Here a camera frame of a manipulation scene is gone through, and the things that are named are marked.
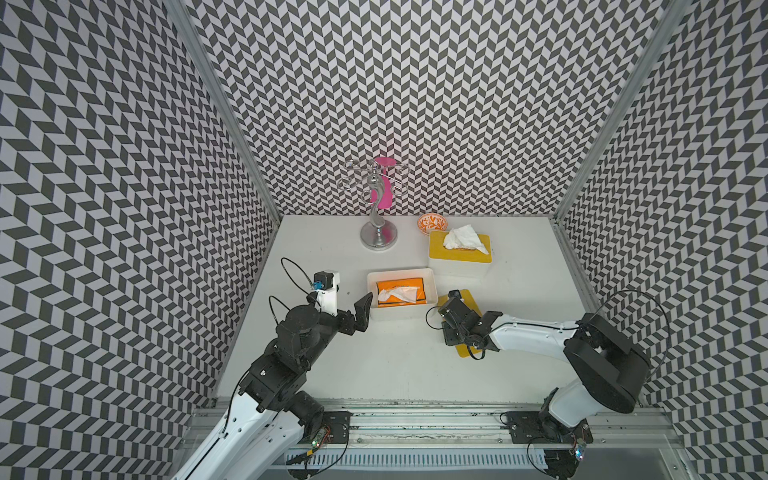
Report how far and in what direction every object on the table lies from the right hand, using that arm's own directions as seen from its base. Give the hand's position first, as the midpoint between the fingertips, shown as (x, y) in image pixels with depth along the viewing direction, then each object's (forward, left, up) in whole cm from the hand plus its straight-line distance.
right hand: (455, 335), depth 90 cm
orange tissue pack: (+10, +16, +10) cm, 21 cm away
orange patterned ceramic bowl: (+44, +4, +4) cm, 44 cm away
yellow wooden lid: (+11, -5, +2) cm, 13 cm away
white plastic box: (+4, +15, +8) cm, 18 cm away
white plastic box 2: (+20, +2, +6) cm, 21 cm away
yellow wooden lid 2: (+26, +4, +9) cm, 28 cm away
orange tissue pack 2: (+24, -3, +14) cm, 29 cm away
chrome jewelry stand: (+40, +25, +30) cm, 56 cm away
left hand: (0, +27, +26) cm, 38 cm away
